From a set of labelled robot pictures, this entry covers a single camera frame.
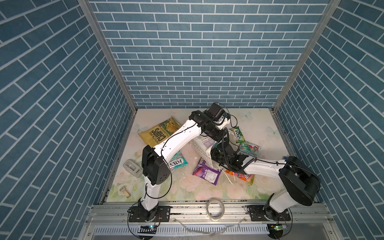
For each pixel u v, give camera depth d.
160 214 0.72
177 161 0.89
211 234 0.68
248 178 0.83
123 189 0.80
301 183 0.45
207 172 0.85
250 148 0.95
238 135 1.02
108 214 0.75
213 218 0.72
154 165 0.46
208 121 0.56
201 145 0.82
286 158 0.93
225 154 0.67
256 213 0.73
